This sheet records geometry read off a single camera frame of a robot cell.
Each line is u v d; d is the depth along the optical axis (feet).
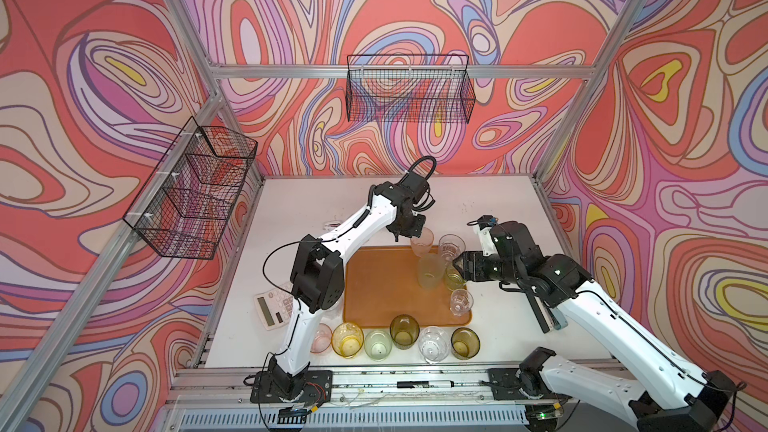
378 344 2.63
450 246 3.09
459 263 2.21
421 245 2.98
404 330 2.68
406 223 2.52
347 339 2.63
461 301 2.80
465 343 2.63
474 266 2.09
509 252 1.83
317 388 2.37
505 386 2.41
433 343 2.64
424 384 2.41
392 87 3.31
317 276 1.71
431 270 2.83
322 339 2.62
